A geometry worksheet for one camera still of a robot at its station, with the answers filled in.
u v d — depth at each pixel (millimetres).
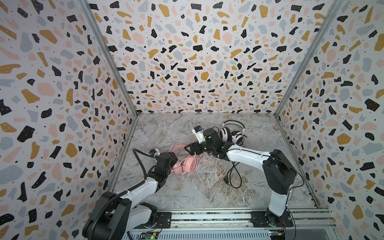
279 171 489
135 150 715
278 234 716
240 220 759
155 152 784
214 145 688
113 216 408
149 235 702
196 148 763
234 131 1130
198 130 778
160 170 675
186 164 838
